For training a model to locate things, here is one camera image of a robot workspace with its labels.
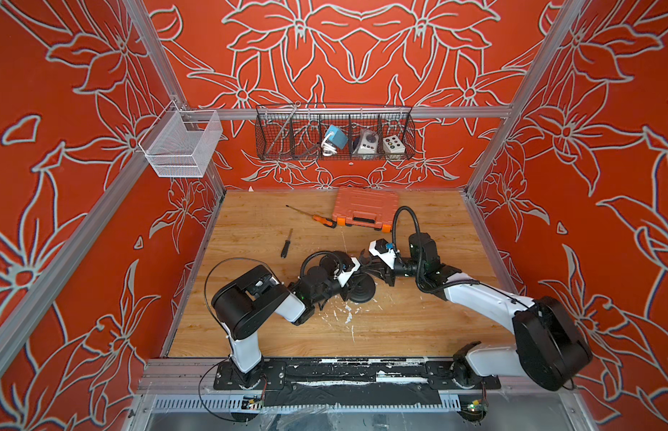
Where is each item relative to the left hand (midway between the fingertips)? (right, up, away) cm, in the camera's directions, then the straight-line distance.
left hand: (363, 271), depth 84 cm
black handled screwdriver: (-28, +5, +16) cm, 33 cm away
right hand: (-2, +3, -5) cm, 6 cm away
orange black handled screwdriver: (-11, +15, +23) cm, 29 cm away
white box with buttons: (+12, +44, +11) cm, 47 cm away
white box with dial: (+3, +44, +7) cm, 44 cm away
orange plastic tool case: (+4, +21, +25) cm, 33 cm away
